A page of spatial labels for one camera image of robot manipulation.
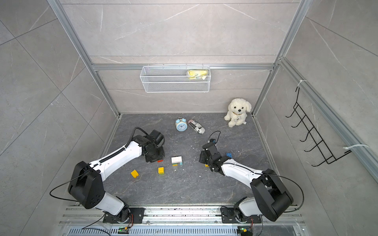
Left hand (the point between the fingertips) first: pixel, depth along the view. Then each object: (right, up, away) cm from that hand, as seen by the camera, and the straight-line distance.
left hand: (163, 155), depth 85 cm
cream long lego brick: (+7, -4, +7) cm, 11 cm away
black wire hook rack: (+73, +5, -27) cm, 78 cm away
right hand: (+24, -1, +5) cm, 25 cm away
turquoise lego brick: (+10, -6, +5) cm, 13 cm away
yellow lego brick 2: (+6, -7, +5) cm, 11 cm away
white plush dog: (+49, +29, +14) cm, 59 cm away
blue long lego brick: (+42, -2, +10) cm, 43 cm away
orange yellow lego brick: (+26, -8, +5) cm, 28 cm away
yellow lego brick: (-1, -9, 0) cm, 9 cm away
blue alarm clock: (+9, +18, +19) cm, 28 cm away
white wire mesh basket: (+5, +50, +15) cm, 53 cm away
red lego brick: (-1, -1, -9) cm, 9 cm away
